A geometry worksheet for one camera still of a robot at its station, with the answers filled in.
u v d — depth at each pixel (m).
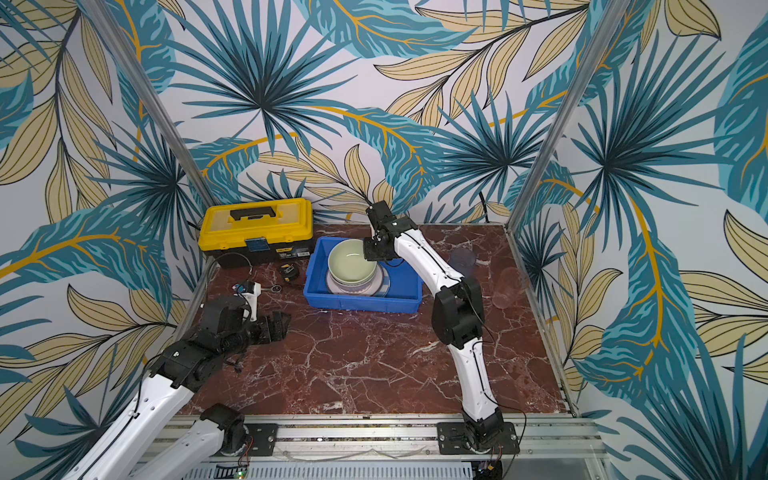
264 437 0.73
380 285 0.98
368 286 0.95
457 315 0.56
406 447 0.74
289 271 1.02
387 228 0.69
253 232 0.96
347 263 0.97
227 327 0.55
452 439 0.73
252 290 0.67
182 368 0.48
